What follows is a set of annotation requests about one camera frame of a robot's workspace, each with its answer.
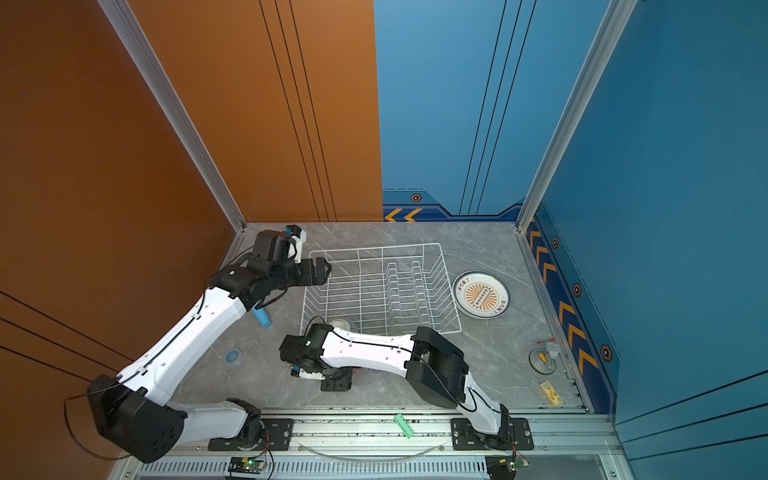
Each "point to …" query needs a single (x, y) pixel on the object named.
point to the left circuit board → (246, 465)
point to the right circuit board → (503, 467)
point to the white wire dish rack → (394, 290)
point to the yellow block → (551, 394)
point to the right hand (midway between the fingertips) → (343, 376)
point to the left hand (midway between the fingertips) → (317, 264)
